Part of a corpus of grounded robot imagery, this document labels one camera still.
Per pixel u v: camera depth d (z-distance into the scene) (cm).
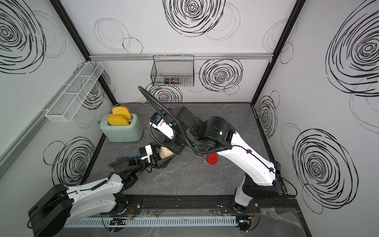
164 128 45
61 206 41
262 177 37
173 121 34
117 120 84
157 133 74
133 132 89
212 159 88
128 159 55
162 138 76
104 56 89
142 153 54
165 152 60
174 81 88
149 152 55
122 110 87
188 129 36
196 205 75
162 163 60
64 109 71
